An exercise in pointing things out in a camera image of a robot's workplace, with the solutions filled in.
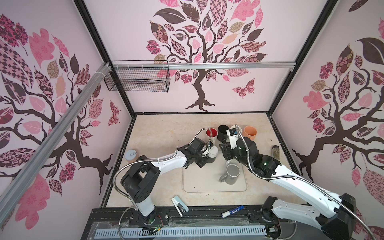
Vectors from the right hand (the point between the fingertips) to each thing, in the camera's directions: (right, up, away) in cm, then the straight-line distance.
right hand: (223, 142), depth 75 cm
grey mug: (+6, -16, +3) cm, 18 cm away
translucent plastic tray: (-8, -22, +7) cm, 24 cm away
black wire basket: (-51, +41, +20) cm, 69 cm away
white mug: (-2, +3, +23) cm, 23 cm away
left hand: (-9, -12, +14) cm, 20 cm away
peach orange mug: (+24, +4, +26) cm, 35 cm away
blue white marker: (+4, -35, -1) cm, 36 cm away
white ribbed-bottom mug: (+16, +6, +26) cm, 31 cm away
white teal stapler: (-21, -34, -1) cm, 40 cm away
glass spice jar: (+37, -9, +18) cm, 42 cm away
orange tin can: (-55, -10, +16) cm, 58 cm away
